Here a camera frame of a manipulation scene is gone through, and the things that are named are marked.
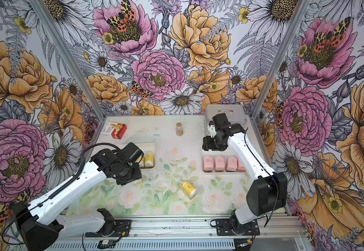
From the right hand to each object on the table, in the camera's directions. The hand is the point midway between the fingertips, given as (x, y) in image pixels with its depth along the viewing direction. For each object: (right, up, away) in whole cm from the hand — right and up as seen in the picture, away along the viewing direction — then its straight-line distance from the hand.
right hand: (208, 150), depth 82 cm
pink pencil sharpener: (+1, -9, +8) cm, 12 cm away
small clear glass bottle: (-16, +11, +24) cm, 31 cm away
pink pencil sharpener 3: (+14, -9, +7) cm, 18 cm away
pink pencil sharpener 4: (+19, -11, +7) cm, 23 cm away
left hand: (-35, -14, -9) cm, 39 cm away
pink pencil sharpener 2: (+7, -9, +7) cm, 14 cm away
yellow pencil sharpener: (-29, -2, -20) cm, 35 cm away
